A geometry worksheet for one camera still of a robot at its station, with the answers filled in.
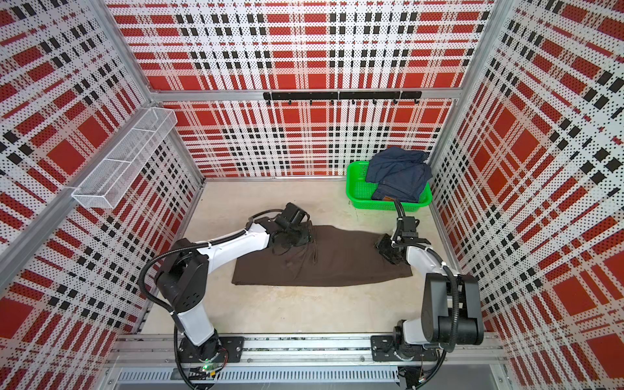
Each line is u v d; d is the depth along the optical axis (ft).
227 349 2.41
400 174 3.73
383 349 2.36
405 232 2.36
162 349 2.46
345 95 2.92
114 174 2.36
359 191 3.84
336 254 3.05
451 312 1.30
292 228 2.41
